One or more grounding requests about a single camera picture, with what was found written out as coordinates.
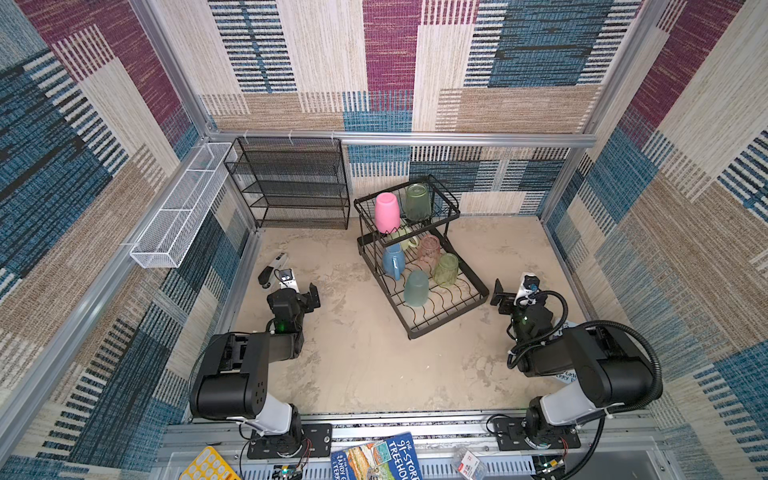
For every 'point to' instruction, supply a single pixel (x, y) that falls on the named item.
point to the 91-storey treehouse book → (391, 459)
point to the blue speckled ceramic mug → (393, 260)
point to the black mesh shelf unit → (291, 183)
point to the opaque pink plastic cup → (387, 212)
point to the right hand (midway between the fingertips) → (516, 284)
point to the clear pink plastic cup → (429, 249)
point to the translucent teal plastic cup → (416, 289)
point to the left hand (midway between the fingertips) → (297, 287)
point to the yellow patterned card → (208, 465)
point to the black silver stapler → (266, 275)
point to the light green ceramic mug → (414, 242)
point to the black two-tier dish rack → (403, 238)
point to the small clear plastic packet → (468, 465)
